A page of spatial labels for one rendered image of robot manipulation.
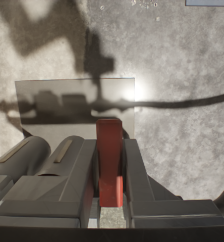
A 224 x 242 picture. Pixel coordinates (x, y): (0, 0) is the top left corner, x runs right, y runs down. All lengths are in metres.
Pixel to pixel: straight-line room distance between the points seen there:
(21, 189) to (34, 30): 0.53
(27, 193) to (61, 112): 0.44
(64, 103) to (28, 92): 0.13
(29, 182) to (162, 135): 0.52
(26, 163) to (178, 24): 0.58
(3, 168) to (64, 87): 0.38
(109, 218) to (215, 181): 0.70
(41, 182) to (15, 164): 0.09
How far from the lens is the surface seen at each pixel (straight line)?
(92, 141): 0.15
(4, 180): 0.28
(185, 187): 0.82
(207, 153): 0.77
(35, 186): 0.25
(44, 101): 0.66
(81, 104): 0.62
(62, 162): 0.29
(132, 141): 0.15
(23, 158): 0.35
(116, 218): 0.20
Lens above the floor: 0.61
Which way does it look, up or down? 73 degrees down
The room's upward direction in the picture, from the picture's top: 177 degrees counter-clockwise
